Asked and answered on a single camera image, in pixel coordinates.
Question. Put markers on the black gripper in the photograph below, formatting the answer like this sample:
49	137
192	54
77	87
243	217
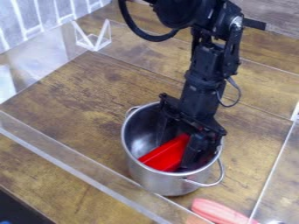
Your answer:
190	114

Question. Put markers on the red plastic block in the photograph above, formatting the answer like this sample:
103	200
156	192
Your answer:
164	158

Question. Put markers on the silver metal pot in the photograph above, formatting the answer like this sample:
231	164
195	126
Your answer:
139	141

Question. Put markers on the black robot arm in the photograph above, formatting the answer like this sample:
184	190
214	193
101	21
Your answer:
215	21

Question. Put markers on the clear acrylic right panel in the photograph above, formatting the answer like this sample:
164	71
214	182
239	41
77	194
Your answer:
278	202

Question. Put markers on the clear acrylic panel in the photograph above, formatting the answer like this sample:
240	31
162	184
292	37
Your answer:
278	202
150	204

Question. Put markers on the clear acrylic front panel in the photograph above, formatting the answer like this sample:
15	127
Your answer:
150	204

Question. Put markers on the orange plastic handle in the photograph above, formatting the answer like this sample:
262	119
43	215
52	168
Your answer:
218	213

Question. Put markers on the clear acrylic triangle bracket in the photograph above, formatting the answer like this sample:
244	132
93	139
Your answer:
93	42

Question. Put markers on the black wall strip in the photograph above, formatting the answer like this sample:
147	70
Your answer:
254	24

